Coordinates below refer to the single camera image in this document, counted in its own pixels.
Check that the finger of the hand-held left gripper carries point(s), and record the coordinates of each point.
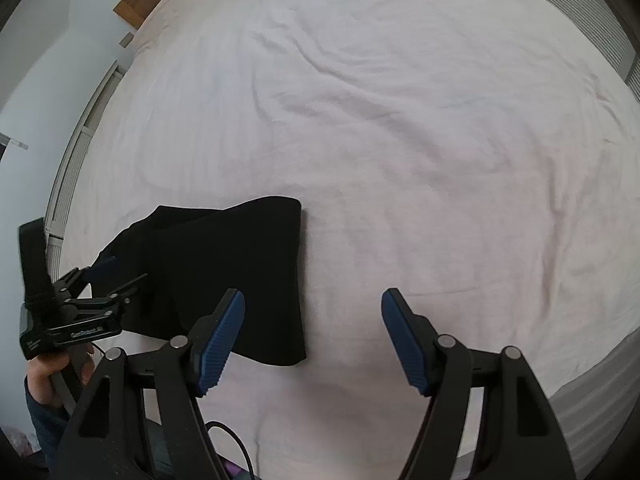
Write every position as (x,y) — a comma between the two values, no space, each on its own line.
(102,267)
(110,297)

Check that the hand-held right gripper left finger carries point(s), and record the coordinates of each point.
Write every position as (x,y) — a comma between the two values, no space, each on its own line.
(220,340)

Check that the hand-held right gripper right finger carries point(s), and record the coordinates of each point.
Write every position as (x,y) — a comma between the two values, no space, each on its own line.
(407,340)

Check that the black pants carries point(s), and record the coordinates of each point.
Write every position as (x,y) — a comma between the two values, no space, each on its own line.
(240,270)

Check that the person's left forearm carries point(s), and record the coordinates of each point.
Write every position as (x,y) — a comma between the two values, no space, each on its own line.
(45,430)

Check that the person's left hand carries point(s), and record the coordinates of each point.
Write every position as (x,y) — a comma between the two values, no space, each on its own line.
(42,380)

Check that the bed with pink sheet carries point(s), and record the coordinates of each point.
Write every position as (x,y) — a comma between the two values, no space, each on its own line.
(375,135)

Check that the white wardrobe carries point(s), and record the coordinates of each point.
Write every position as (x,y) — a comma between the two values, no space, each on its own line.
(590,5)

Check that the grey wall switch plate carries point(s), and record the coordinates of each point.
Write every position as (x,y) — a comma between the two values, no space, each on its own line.
(127,40)

